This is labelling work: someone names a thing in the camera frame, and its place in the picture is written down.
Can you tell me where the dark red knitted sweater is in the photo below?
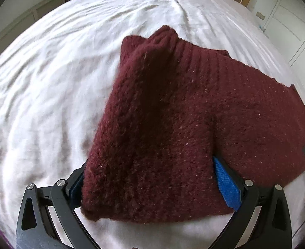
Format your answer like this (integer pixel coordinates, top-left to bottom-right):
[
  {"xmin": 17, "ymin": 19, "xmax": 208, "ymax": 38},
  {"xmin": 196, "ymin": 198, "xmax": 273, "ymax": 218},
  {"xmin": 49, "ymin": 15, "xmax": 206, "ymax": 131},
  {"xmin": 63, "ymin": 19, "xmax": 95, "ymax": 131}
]
[{"xmin": 80, "ymin": 25, "xmax": 305, "ymax": 223}]

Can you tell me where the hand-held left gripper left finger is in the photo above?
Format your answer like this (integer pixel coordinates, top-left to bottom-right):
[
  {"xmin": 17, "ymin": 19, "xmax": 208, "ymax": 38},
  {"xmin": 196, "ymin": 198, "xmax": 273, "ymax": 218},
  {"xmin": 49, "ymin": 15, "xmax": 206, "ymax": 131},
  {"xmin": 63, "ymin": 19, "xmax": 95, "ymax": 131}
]
[{"xmin": 16, "ymin": 161, "xmax": 96, "ymax": 249}]

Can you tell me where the white wardrobe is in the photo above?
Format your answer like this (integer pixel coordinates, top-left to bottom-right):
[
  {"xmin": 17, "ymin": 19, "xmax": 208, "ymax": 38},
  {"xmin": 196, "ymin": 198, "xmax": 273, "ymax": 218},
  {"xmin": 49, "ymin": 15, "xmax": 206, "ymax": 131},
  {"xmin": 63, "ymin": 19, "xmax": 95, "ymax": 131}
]
[{"xmin": 261, "ymin": 0, "xmax": 305, "ymax": 83}]

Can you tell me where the low beige cabinet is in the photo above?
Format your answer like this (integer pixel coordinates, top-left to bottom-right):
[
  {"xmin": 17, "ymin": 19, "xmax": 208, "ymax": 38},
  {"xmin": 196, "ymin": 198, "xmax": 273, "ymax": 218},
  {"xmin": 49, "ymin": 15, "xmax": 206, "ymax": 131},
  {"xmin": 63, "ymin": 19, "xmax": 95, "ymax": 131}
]
[{"xmin": 0, "ymin": 0, "xmax": 77, "ymax": 56}]

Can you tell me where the bed with white sheet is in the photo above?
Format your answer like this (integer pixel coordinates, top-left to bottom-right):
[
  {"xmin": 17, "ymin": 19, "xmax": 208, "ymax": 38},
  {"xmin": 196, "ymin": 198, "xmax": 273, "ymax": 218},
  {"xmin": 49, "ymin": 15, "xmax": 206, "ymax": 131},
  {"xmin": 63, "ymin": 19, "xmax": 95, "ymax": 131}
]
[{"xmin": 0, "ymin": 0, "xmax": 305, "ymax": 249}]

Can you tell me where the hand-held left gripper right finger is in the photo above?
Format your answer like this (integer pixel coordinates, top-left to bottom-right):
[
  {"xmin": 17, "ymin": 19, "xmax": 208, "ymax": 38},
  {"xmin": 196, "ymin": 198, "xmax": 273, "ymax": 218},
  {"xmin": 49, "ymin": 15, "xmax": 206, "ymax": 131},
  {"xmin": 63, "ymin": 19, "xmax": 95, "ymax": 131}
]
[{"xmin": 211, "ymin": 156, "xmax": 293, "ymax": 249}]

